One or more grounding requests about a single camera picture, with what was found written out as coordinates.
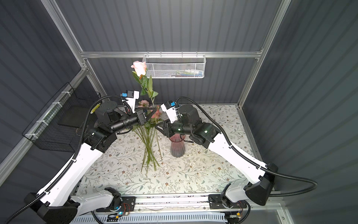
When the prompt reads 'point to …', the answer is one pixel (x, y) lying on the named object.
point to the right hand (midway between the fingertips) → (157, 127)
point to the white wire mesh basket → (175, 66)
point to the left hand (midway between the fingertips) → (156, 109)
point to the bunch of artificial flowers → (148, 135)
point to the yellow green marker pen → (94, 108)
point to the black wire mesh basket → (58, 127)
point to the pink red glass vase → (177, 148)
